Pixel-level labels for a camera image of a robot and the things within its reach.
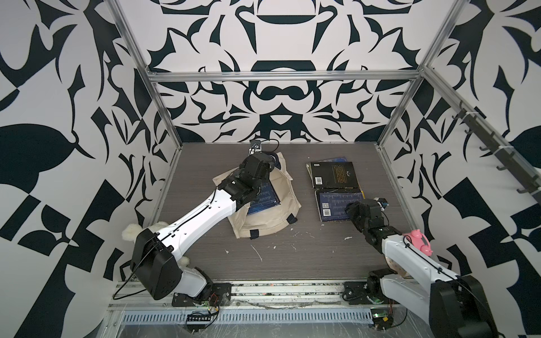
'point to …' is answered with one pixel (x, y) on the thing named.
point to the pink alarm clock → (420, 241)
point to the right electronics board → (381, 319)
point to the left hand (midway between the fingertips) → (255, 159)
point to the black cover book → (334, 174)
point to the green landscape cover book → (337, 160)
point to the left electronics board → (196, 322)
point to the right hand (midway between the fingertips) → (348, 203)
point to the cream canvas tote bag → (254, 224)
